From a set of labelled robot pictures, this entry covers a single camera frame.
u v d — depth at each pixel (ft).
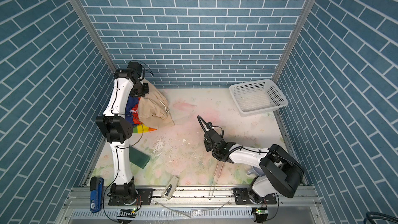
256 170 2.48
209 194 2.52
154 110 2.93
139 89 2.57
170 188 2.43
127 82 2.10
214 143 2.19
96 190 2.38
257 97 3.80
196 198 2.43
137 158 2.79
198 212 2.31
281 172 1.43
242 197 2.41
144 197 2.42
